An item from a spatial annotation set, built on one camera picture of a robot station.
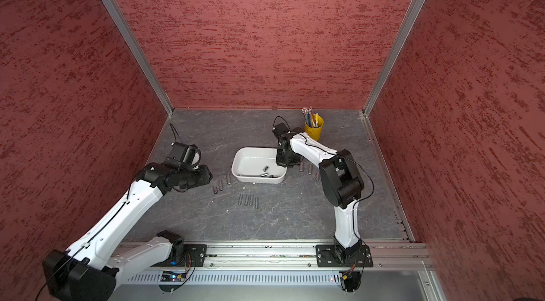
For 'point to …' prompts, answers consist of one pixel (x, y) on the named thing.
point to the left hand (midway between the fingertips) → (207, 182)
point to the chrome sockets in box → (262, 174)
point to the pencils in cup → (311, 118)
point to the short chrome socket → (215, 190)
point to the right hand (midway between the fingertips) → (285, 167)
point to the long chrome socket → (228, 179)
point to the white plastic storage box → (257, 165)
